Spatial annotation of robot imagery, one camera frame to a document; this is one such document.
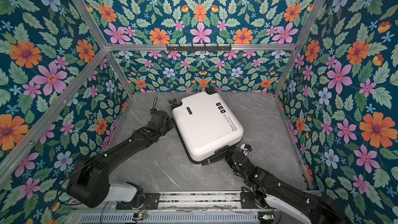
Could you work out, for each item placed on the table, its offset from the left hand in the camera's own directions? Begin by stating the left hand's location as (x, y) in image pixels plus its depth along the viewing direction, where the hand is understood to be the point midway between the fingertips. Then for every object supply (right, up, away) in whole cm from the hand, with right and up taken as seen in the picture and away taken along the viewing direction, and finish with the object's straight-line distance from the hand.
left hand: (175, 118), depth 86 cm
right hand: (+26, -19, -4) cm, 33 cm away
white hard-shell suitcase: (+17, -3, -8) cm, 19 cm away
